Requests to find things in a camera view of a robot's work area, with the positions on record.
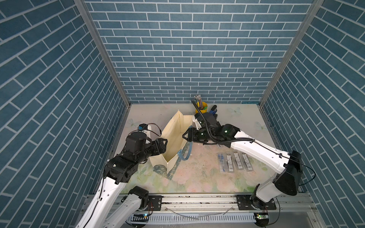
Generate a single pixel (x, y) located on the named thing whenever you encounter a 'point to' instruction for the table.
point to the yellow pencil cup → (205, 106)
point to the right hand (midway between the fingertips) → (186, 136)
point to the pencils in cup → (198, 100)
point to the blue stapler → (214, 110)
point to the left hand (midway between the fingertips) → (165, 142)
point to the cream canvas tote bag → (172, 134)
